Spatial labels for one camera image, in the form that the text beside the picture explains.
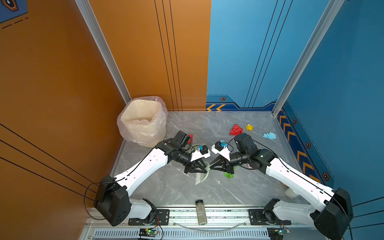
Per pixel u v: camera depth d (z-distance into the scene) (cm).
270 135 105
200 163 69
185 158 65
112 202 49
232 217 75
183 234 70
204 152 63
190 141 84
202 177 68
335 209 38
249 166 58
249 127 109
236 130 106
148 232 71
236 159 62
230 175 86
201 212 72
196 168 65
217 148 61
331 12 71
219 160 67
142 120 81
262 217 72
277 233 71
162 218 74
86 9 70
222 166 64
